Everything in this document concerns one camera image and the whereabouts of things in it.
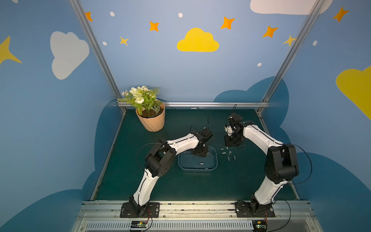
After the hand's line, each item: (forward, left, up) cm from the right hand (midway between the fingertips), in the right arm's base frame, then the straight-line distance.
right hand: (230, 143), depth 93 cm
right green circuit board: (-43, -12, -9) cm, 46 cm away
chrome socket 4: (-8, 0, -7) cm, 10 cm away
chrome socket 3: (-3, -1, -6) cm, 7 cm away
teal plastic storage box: (-12, +27, -7) cm, 30 cm away
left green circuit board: (-47, +50, -8) cm, 69 cm away
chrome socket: (-1, +4, -7) cm, 8 cm away
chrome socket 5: (-7, -3, -6) cm, 10 cm away
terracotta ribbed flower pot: (+8, +51, +10) cm, 53 cm away
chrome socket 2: (-4, +3, -6) cm, 8 cm away
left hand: (-5, +18, -5) cm, 19 cm away
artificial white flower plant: (+12, +55, +24) cm, 62 cm away
